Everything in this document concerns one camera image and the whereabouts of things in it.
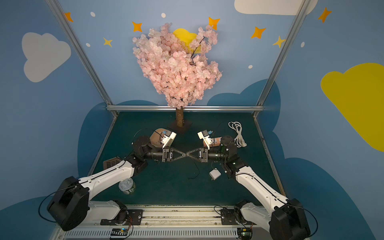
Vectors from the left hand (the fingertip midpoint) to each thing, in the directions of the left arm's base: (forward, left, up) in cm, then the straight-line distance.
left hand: (186, 154), depth 68 cm
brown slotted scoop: (+7, +51, -27) cm, 58 cm away
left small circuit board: (-28, +32, -29) cm, 52 cm away
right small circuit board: (-27, -30, -29) cm, 50 cm away
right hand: (+1, -2, 0) cm, 2 cm away
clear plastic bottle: (-8, +32, -22) cm, 40 cm away
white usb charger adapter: (+2, -17, -26) cm, 31 cm away
